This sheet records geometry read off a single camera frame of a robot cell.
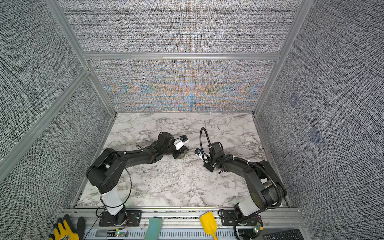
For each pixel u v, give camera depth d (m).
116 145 0.96
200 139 0.82
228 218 0.72
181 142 0.79
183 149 0.84
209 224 0.71
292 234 0.68
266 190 0.44
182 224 0.73
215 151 0.73
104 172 0.48
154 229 0.70
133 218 0.73
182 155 0.82
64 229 0.69
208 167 0.82
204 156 0.81
